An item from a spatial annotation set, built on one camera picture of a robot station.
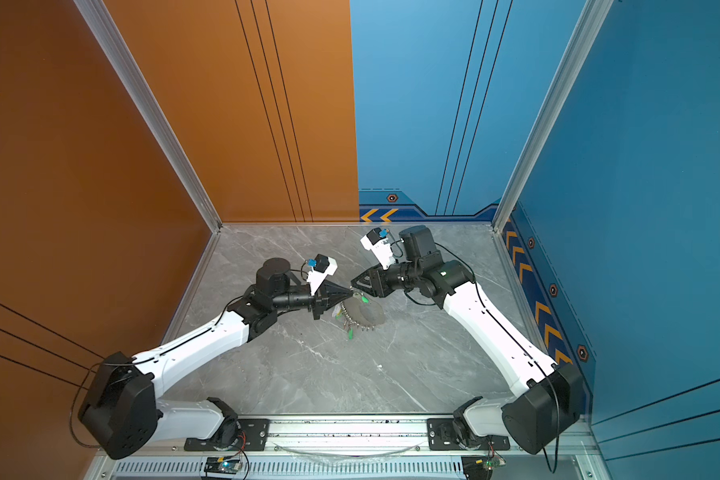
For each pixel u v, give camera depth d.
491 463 0.70
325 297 0.67
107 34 0.72
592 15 0.70
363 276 0.67
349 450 0.72
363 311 0.81
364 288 0.67
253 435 0.74
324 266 0.64
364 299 0.74
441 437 0.72
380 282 0.61
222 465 0.71
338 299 0.72
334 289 0.71
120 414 0.41
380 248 0.64
